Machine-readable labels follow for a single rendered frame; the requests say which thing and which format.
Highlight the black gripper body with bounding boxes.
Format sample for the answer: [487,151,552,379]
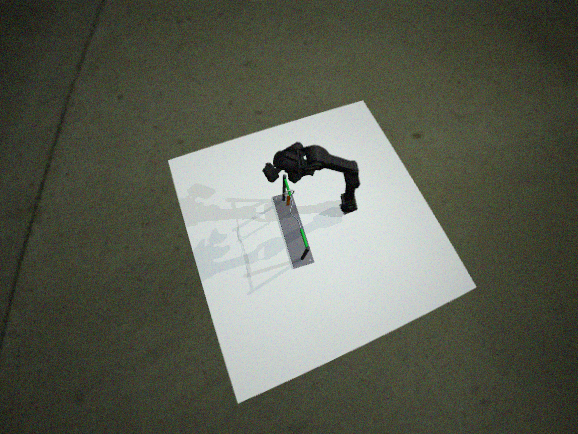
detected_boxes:
[262,141,303,183]

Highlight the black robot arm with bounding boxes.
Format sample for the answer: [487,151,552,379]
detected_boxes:
[273,144,361,215]

